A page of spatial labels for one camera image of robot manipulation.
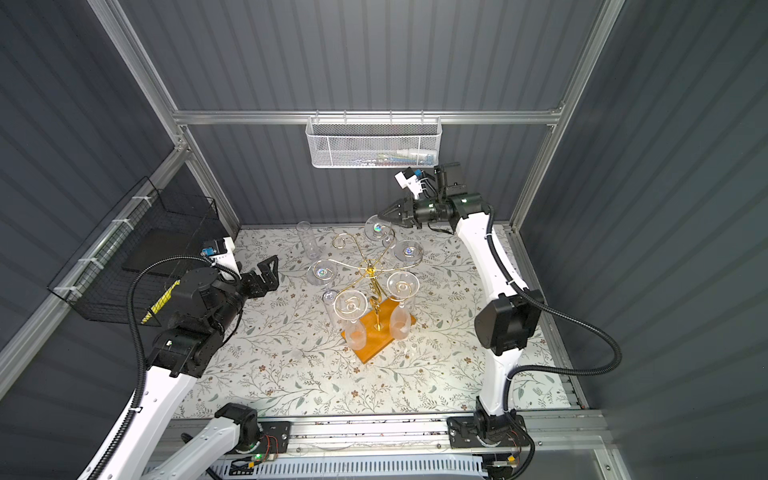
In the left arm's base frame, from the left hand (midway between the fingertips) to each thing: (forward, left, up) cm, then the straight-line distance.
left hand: (259, 261), depth 68 cm
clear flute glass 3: (-9, -32, +1) cm, 34 cm away
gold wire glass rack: (+26, -30, -33) cm, 52 cm away
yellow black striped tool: (-6, +23, -6) cm, 25 cm away
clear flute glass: (+47, +4, -36) cm, 59 cm away
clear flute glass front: (-12, -22, -1) cm, 25 cm away
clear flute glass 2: (-1, -35, +2) cm, 35 cm away
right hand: (+9, -29, +3) cm, 31 cm away
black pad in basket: (+9, +31, -4) cm, 33 cm away
